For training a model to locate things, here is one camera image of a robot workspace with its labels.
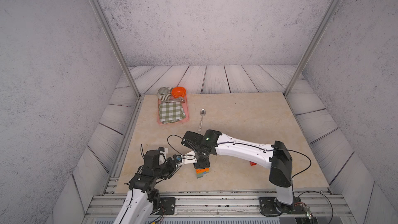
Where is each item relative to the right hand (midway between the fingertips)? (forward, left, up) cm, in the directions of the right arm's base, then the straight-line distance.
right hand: (197, 161), depth 76 cm
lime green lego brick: (-4, 0, -11) cm, 12 cm away
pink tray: (+45, +11, -11) cm, 48 cm away
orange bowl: (+56, +17, -7) cm, 59 cm away
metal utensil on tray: (+49, +17, -8) cm, 53 cm away
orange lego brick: (-3, -1, -3) cm, 5 cm away
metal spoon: (+38, -1, -10) cm, 39 cm away
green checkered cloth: (+39, +21, -10) cm, 45 cm away
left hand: (0, +6, -4) cm, 7 cm away
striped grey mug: (+55, +28, -7) cm, 62 cm away
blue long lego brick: (-3, -4, -6) cm, 8 cm away
